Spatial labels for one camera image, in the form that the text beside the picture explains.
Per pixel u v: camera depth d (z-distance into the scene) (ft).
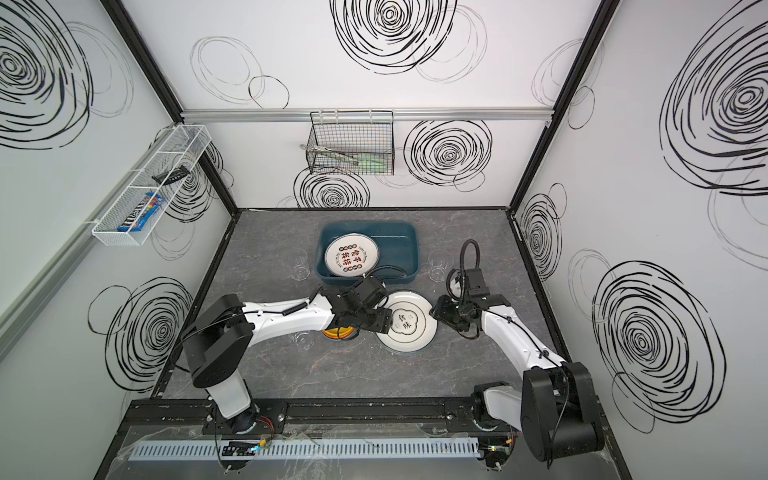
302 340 2.84
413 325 2.86
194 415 2.53
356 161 2.84
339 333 2.70
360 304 2.20
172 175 2.52
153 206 2.37
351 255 3.45
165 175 2.49
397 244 3.51
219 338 1.61
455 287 2.64
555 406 1.32
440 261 3.35
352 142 2.92
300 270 3.33
